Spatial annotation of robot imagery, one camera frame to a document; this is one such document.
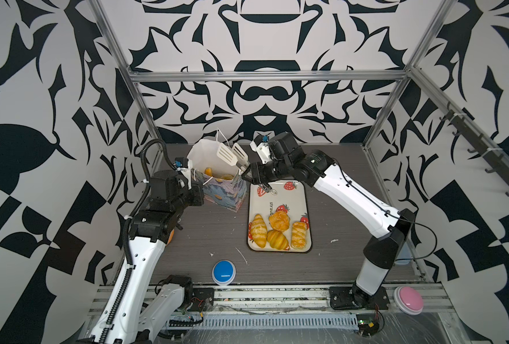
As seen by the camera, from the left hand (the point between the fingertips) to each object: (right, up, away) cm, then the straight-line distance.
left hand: (200, 180), depth 71 cm
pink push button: (+70, -40, +2) cm, 81 cm away
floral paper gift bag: (+7, -2, +7) cm, 10 cm away
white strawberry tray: (+35, -10, +28) cm, 46 cm away
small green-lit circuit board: (+54, -48, -1) cm, 73 cm away
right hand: (+15, +2, -1) cm, 15 cm away
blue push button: (+7, -34, +8) cm, 36 cm away
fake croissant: (+20, -21, +15) cm, 32 cm away
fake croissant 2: (+26, -23, +12) cm, 37 cm away
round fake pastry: (+28, -18, +18) cm, 38 cm away
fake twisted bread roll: (+35, -22, +14) cm, 44 cm away
